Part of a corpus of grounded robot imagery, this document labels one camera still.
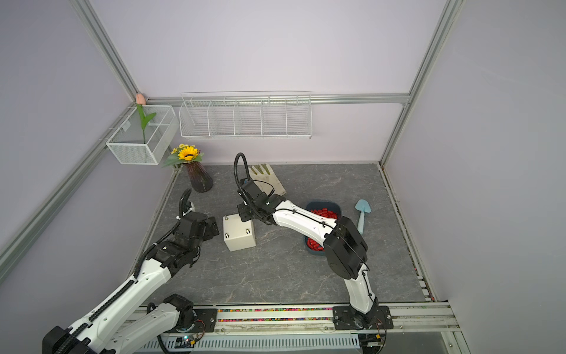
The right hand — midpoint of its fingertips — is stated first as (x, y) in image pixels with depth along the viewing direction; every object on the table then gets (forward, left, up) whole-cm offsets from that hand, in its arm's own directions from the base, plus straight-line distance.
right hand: (243, 207), depth 85 cm
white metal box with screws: (-9, +2, -5) cm, 10 cm away
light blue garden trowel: (+9, -52, -14) cm, 55 cm away
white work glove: (+29, -5, -15) cm, 33 cm away
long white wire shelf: (+40, +1, +15) cm, 43 cm away
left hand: (-7, +14, +1) cm, 16 cm away
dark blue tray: (+10, -37, -17) cm, 42 cm away
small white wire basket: (+15, +41, +20) cm, 48 cm away
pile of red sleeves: (-9, -28, -14) cm, 32 cm away
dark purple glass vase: (+21, +25, -9) cm, 34 cm away
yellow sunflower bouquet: (+21, +26, +9) cm, 35 cm away
